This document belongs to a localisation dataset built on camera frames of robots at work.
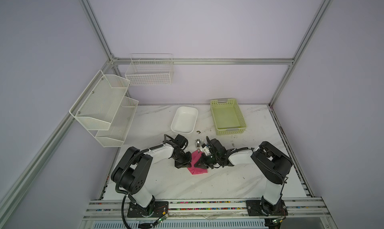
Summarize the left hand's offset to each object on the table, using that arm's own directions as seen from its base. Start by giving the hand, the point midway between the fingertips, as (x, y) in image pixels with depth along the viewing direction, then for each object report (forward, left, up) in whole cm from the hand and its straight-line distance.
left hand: (191, 166), depth 87 cm
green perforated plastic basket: (+41, -28, -2) cm, 50 cm away
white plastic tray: (+35, +5, +1) cm, 35 cm away
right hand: (-1, -2, +1) cm, 2 cm away
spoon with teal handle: (+15, -4, +1) cm, 15 cm away
